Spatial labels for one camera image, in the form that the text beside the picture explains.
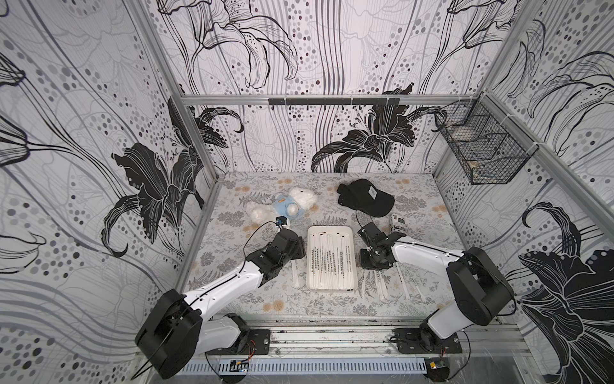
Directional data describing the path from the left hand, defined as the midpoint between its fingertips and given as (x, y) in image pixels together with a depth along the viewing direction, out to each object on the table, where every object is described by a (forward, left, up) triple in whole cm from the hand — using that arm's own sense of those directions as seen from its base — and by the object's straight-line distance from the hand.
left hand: (300, 247), depth 86 cm
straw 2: (-2, -16, -7) cm, 18 cm away
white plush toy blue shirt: (+16, +4, +4) cm, 17 cm away
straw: (-3, -19, -6) cm, 20 cm away
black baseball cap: (+27, -26, -2) cm, 38 cm away
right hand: (-1, -25, -8) cm, 27 cm away
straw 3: (-3, -13, -7) cm, 15 cm away
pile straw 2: (-10, -30, -6) cm, 32 cm away
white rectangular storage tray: (0, -7, -6) cm, 10 cm away
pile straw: (-5, +1, -7) cm, 9 cm away
